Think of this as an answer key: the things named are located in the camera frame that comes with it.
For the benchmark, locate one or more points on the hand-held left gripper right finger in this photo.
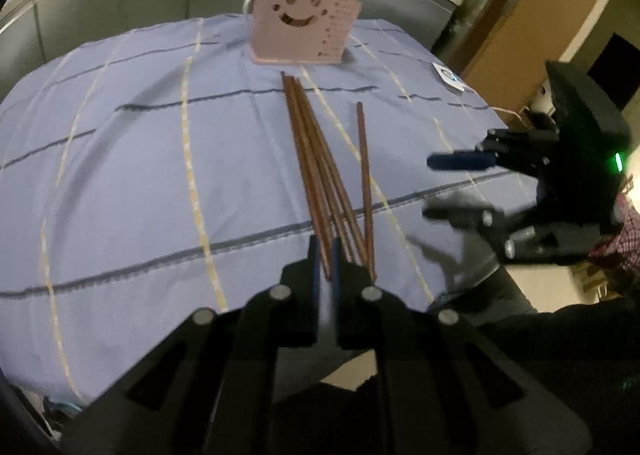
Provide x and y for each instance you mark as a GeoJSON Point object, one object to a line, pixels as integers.
{"type": "Point", "coordinates": [336, 295]}

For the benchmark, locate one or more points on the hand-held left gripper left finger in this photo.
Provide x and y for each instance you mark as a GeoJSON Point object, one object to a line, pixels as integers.
{"type": "Point", "coordinates": [315, 285]}

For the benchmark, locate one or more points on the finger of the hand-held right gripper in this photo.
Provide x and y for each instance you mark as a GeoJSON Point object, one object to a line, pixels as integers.
{"type": "Point", "coordinates": [460, 161]}
{"type": "Point", "coordinates": [465, 215]}

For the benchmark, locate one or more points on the brown wooden chopstick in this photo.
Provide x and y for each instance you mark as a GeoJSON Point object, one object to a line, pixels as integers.
{"type": "Point", "coordinates": [365, 185]}
{"type": "Point", "coordinates": [304, 170]}

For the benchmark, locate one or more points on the bundle of wooden chopsticks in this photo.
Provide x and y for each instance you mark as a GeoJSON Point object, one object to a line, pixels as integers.
{"type": "Point", "coordinates": [311, 135]}

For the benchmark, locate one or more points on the pink smiley utensil holder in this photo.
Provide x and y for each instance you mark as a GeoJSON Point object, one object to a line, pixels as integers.
{"type": "Point", "coordinates": [295, 30]}

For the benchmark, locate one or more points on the person's right forearm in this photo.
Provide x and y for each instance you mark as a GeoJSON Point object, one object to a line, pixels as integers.
{"type": "Point", "coordinates": [625, 235]}

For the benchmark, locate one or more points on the small white device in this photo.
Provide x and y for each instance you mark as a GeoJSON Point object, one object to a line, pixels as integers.
{"type": "Point", "coordinates": [447, 76]}

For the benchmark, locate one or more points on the brown wooden door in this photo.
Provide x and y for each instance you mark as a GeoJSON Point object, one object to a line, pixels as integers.
{"type": "Point", "coordinates": [545, 10]}

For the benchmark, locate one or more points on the blue striped tablecloth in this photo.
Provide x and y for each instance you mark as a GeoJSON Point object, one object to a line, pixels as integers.
{"type": "Point", "coordinates": [150, 185]}

